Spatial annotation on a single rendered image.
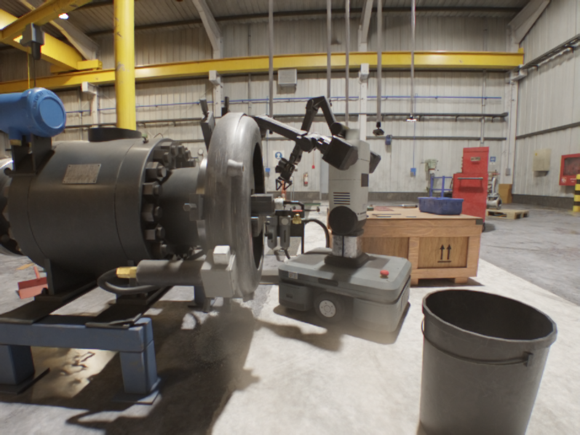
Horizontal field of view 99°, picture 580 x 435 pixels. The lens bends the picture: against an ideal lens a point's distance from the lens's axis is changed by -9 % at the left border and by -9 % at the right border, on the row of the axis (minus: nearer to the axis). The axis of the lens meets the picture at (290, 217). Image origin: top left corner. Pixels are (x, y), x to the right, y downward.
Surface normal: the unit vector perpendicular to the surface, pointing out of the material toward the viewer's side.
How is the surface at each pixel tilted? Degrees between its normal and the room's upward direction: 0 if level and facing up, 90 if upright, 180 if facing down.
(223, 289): 112
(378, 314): 90
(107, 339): 90
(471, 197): 90
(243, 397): 0
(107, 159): 50
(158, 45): 90
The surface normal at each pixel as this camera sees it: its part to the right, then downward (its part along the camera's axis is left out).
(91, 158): 0.00, -0.58
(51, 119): 1.00, 0.00
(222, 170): 0.02, -0.25
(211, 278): 0.00, 0.49
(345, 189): -0.51, 0.28
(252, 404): 0.00, -0.99
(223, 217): 0.02, 0.14
